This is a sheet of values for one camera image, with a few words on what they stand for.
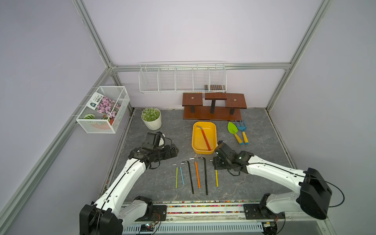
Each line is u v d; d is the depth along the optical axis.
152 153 0.57
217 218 0.74
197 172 0.87
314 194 0.41
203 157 0.93
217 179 0.84
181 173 0.87
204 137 1.03
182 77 0.99
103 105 0.74
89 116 0.71
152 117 0.99
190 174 0.87
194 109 1.16
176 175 0.86
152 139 0.61
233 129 1.08
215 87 0.99
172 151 0.72
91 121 0.71
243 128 1.08
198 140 1.02
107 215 0.38
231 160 0.62
